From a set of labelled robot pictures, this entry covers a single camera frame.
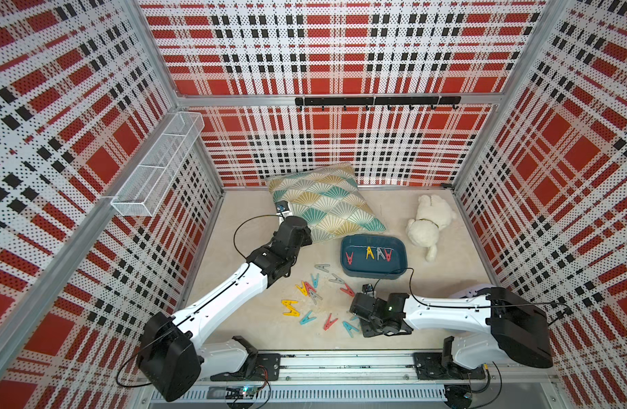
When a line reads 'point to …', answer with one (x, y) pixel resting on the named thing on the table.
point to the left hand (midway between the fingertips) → (304, 224)
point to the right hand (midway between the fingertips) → (372, 326)
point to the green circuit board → (241, 393)
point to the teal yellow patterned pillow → (329, 198)
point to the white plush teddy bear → (433, 214)
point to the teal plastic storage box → (362, 268)
